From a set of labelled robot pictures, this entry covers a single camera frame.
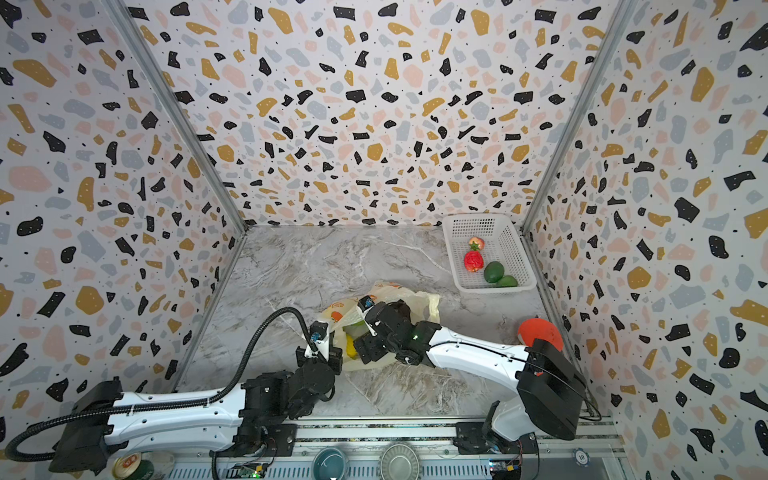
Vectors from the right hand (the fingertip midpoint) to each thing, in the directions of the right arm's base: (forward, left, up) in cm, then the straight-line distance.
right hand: (361, 333), depth 79 cm
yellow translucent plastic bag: (+1, +4, +7) cm, 8 cm away
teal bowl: (-28, +6, -11) cm, 30 cm away
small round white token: (-25, -55, -13) cm, 61 cm away
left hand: (-2, +5, +6) cm, 8 cm away
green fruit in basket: (+23, -46, -9) cm, 52 cm away
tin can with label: (-29, +46, 0) cm, 54 cm away
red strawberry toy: (+31, -35, -7) cm, 47 cm away
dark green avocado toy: (+27, -42, -9) cm, 51 cm away
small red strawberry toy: (+41, -38, -10) cm, 57 cm away
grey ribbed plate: (-27, -11, -12) cm, 31 cm away
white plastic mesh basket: (+42, -48, -11) cm, 65 cm away
